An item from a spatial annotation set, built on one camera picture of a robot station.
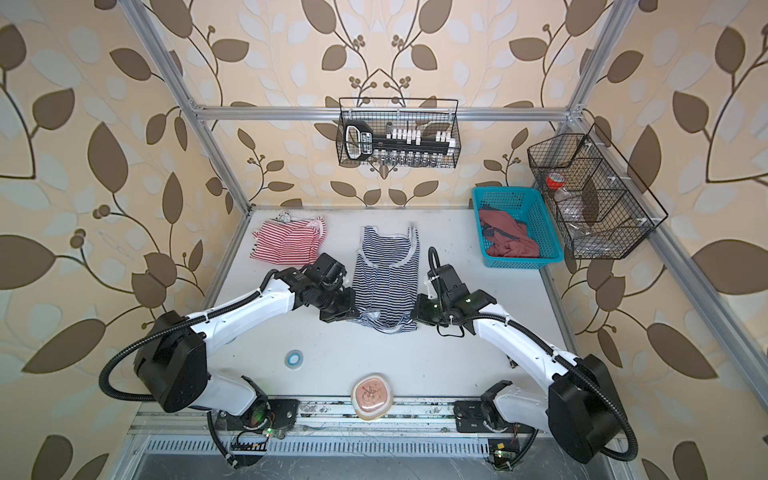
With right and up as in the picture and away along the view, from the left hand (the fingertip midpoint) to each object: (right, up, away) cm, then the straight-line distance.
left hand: (364, 312), depth 81 cm
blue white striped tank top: (+5, +5, +17) cm, 19 cm away
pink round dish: (+3, -20, -6) cm, 21 cm away
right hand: (+13, -1, 0) cm, 13 cm away
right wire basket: (+61, +29, -6) cm, 68 cm away
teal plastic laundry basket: (+60, +33, +34) cm, 77 cm away
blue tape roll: (-21, -14, +3) cm, 25 cm away
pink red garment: (+49, +21, +28) cm, 60 cm away
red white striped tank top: (-30, +19, +27) cm, 45 cm away
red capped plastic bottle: (+52, +36, 0) cm, 64 cm away
